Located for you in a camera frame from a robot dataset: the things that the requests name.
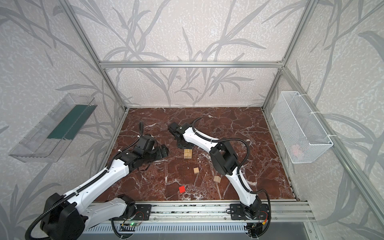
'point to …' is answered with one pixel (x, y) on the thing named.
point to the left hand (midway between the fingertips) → (165, 148)
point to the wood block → (187, 153)
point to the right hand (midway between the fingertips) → (185, 142)
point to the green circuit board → (131, 224)
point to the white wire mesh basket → (303, 136)
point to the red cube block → (181, 189)
